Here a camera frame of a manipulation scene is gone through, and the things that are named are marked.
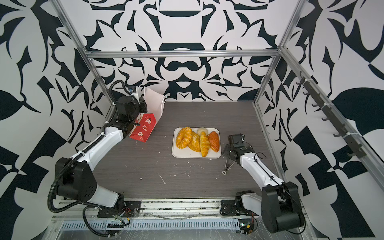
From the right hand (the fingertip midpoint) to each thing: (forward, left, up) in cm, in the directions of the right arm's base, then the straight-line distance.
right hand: (230, 151), depth 88 cm
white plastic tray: (+2, +25, -5) cm, 26 cm away
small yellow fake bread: (+4, +15, +2) cm, 15 cm away
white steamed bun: (+17, +16, -2) cm, 23 cm away
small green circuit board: (-36, -2, -7) cm, 37 cm away
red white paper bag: (+11, +48, +14) cm, 51 cm away
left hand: (+21, +48, +27) cm, 59 cm away
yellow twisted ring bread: (+8, +27, +3) cm, 29 cm away
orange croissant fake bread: (+8, +9, -1) cm, 12 cm away
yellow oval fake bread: (+6, +21, 0) cm, 21 cm away
